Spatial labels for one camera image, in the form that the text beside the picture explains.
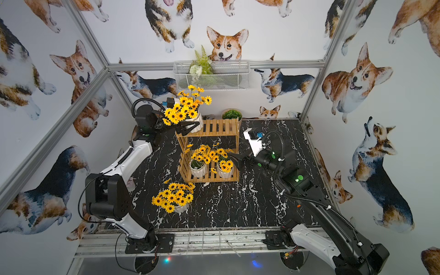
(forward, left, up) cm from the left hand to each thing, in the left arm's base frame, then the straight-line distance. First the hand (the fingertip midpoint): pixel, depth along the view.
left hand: (198, 114), depth 73 cm
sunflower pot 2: (-10, +2, -21) cm, 23 cm away
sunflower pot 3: (-15, -11, -20) cm, 27 cm away
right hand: (-16, -15, -1) cm, 22 cm away
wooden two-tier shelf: (-3, -8, -10) cm, 13 cm away
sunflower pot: (-29, +9, -20) cm, 36 cm away
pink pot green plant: (+27, -15, -25) cm, 40 cm away
